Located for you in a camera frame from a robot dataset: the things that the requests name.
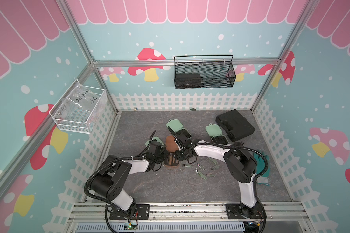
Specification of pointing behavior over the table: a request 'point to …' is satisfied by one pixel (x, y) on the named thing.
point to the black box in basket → (188, 80)
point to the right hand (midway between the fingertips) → (178, 157)
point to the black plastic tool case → (234, 124)
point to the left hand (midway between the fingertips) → (170, 155)
